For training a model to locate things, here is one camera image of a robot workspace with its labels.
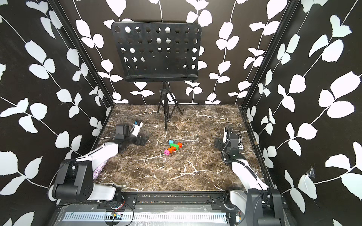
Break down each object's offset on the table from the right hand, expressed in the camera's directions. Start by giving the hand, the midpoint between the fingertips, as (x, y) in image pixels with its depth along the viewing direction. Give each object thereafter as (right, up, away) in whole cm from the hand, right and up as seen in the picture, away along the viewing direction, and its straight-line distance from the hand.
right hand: (223, 135), depth 89 cm
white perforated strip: (-44, -39, -19) cm, 62 cm away
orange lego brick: (-35, -10, +4) cm, 36 cm away
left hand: (-53, +1, +3) cm, 53 cm away
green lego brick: (-32, -7, +5) cm, 33 cm away
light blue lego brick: (-35, -5, +7) cm, 36 cm away
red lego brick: (-28, -7, +6) cm, 30 cm away
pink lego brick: (-37, -11, +2) cm, 38 cm away
